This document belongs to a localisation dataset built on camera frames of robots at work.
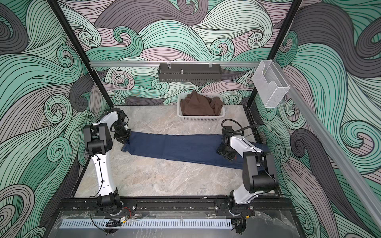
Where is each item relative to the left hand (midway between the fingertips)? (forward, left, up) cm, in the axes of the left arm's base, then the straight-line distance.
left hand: (127, 141), depth 98 cm
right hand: (-9, -62, +1) cm, 63 cm away
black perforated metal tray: (+34, -42, +32) cm, 63 cm away
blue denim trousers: (-3, -50, -2) cm, 50 cm away
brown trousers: (+28, -46, +8) cm, 55 cm away
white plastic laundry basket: (+16, -50, +6) cm, 53 cm away
